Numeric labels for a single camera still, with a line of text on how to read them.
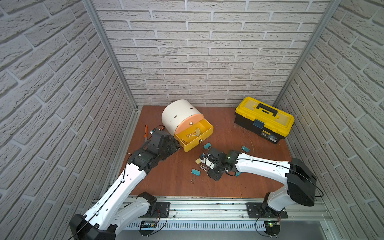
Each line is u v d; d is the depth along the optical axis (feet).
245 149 3.11
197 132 3.00
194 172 2.81
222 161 1.98
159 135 1.75
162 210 2.40
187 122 2.69
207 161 2.22
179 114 2.74
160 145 1.80
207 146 3.20
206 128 2.93
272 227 2.31
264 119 3.01
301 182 1.38
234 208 2.49
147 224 2.38
